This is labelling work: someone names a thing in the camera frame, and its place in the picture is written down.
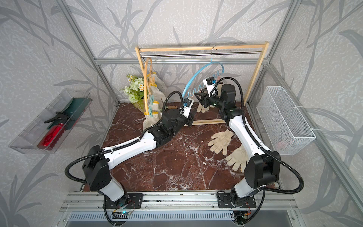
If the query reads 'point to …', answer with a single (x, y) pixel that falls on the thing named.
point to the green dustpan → (70, 116)
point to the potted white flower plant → (135, 91)
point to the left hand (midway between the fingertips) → (194, 107)
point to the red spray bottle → (51, 137)
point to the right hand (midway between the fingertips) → (197, 91)
